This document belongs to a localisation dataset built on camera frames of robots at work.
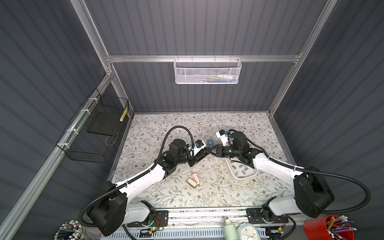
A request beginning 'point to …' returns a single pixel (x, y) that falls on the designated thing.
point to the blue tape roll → (210, 142)
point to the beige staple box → (191, 183)
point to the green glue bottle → (229, 230)
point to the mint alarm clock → (248, 231)
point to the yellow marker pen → (123, 114)
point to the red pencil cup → (330, 227)
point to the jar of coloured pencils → (71, 230)
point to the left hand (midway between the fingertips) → (202, 150)
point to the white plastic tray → (239, 170)
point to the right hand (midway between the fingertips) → (210, 151)
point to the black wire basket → (96, 130)
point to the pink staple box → (196, 177)
